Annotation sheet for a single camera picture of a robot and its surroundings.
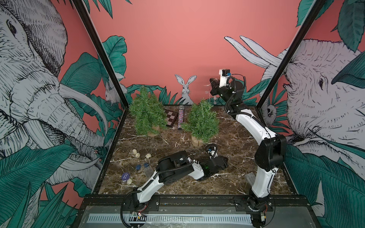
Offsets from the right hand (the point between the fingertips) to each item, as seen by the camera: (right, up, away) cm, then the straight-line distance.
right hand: (209, 76), depth 79 cm
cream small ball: (-47, -45, +12) cm, 66 cm away
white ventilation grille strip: (-21, -75, -8) cm, 78 cm away
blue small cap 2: (-38, -52, +7) cm, 65 cm away
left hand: (+15, -49, +9) cm, 52 cm away
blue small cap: (-43, -54, +7) cm, 69 cm away
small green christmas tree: (-4, -27, -5) cm, 28 cm away
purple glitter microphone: (-18, -23, +32) cm, 43 cm away
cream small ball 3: (-38, -48, +12) cm, 63 cm away
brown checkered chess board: (-25, -22, +32) cm, 46 cm away
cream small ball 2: (-45, -48, +11) cm, 66 cm away
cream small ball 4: (-46, -60, +1) cm, 76 cm away
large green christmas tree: (-36, -21, +5) cm, 42 cm away
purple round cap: (-50, -59, +5) cm, 77 cm away
